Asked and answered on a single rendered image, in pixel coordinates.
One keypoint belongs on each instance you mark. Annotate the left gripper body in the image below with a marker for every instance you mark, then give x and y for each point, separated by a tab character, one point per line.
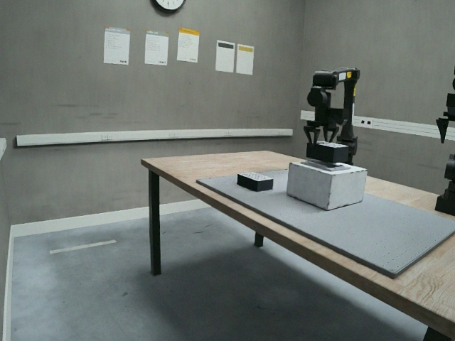
450	117

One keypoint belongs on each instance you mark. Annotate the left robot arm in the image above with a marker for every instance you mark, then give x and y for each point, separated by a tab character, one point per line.
449	195

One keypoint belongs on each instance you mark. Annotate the white plate with round holes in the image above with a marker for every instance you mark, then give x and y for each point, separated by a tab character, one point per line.
327	152

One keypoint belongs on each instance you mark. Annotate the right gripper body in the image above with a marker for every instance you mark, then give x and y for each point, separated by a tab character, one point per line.
312	124

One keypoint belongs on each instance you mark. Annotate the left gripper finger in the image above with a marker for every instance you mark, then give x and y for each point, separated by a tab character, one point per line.
442	126

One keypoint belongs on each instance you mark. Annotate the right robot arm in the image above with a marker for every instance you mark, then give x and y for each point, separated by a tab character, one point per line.
328	79

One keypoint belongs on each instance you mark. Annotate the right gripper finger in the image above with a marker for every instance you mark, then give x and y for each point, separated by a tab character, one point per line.
316	135
325	133

